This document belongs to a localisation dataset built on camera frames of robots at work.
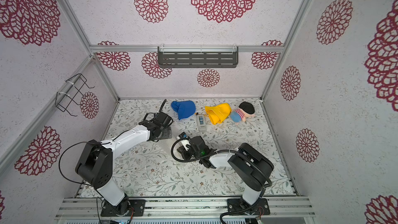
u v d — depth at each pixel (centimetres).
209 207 75
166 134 82
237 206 74
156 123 70
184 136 78
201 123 103
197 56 93
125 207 66
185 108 113
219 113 105
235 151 52
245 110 103
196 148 70
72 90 79
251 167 47
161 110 74
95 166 46
